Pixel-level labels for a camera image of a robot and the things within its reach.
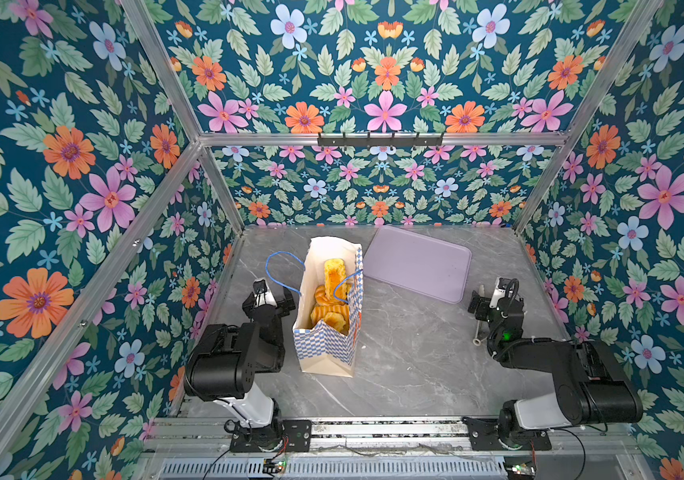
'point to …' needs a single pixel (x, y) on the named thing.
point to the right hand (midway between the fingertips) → (491, 293)
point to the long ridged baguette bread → (319, 312)
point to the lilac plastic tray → (418, 263)
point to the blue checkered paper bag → (324, 348)
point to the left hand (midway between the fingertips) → (269, 281)
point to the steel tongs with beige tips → (477, 342)
